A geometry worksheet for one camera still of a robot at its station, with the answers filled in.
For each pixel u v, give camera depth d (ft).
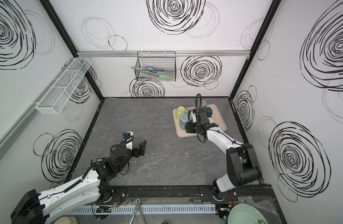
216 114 3.55
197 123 2.32
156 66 2.92
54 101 2.38
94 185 1.80
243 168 1.46
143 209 2.31
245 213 2.22
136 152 2.32
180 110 3.25
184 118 3.06
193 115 2.71
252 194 2.44
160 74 2.82
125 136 2.21
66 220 1.99
